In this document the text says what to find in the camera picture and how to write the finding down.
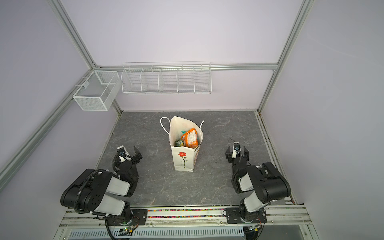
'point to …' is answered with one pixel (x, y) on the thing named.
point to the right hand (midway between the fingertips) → (239, 148)
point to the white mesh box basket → (99, 91)
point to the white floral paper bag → (185, 158)
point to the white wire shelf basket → (174, 77)
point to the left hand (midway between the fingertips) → (128, 150)
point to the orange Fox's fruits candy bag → (190, 138)
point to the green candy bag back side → (179, 143)
